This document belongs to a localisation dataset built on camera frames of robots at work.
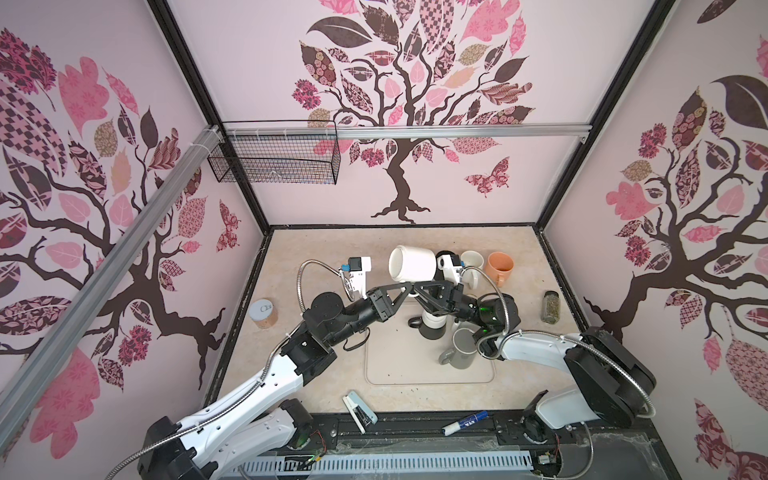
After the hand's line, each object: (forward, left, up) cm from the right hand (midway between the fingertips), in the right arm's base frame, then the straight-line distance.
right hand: (418, 292), depth 62 cm
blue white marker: (-20, -10, -32) cm, 39 cm away
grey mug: (-5, -13, -22) cm, 26 cm away
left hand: (0, +1, -1) cm, 1 cm away
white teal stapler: (-17, +15, -31) cm, 38 cm away
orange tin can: (+10, +45, -28) cm, 54 cm away
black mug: (+8, -9, 0) cm, 12 cm away
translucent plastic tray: (-1, +4, -32) cm, 32 cm away
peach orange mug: (+28, -32, -30) cm, 52 cm away
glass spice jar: (+12, -45, -30) cm, 55 cm away
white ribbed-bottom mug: (+22, -21, -27) cm, 41 cm away
